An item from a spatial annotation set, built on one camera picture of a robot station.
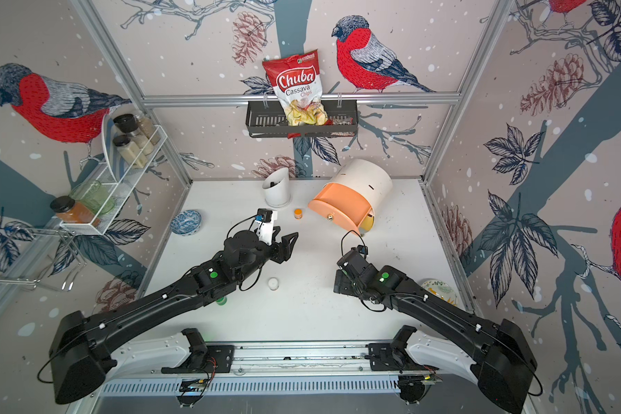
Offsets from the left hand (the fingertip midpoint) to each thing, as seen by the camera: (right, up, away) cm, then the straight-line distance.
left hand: (293, 227), depth 73 cm
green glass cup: (-54, +9, -5) cm, 55 cm away
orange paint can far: (-1, +2, +33) cm, 33 cm away
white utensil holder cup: (-9, +13, +27) cm, 31 cm away
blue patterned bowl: (-47, -1, +31) cm, 57 cm away
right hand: (+16, -18, +8) cm, 25 cm away
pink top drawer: (+16, +6, +15) cm, 22 cm away
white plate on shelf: (-56, +21, +6) cm, 60 cm away
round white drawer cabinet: (+25, +16, +19) cm, 35 cm away
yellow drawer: (+24, -1, +15) cm, 28 cm away
